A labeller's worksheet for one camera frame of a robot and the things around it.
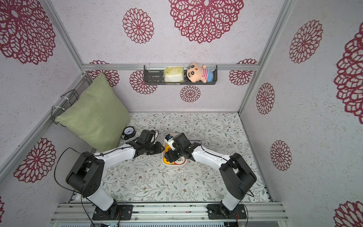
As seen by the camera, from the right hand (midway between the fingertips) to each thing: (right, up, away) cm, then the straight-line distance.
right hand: (168, 151), depth 87 cm
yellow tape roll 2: (-1, +1, +8) cm, 8 cm away
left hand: (-3, +1, +4) cm, 5 cm away
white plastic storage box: (-3, +1, +3) cm, 4 cm away
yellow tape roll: (-2, -6, +1) cm, 6 cm away
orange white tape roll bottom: (+7, -6, +1) cm, 9 cm away
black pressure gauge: (-31, +11, +19) cm, 38 cm away
